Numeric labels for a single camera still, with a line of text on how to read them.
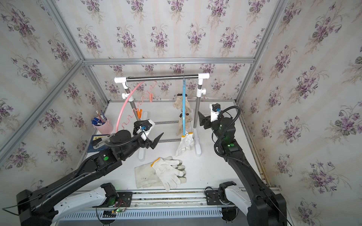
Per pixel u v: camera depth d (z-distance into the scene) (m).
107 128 0.94
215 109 0.60
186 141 0.79
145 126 0.54
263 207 0.39
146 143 0.58
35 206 0.38
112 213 0.72
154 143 0.61
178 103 1.02
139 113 0.79
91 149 0.91
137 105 0.76
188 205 0.73
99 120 0.96
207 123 0.66
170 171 0.81
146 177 0.80
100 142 0.90
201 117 0.66
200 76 0.64
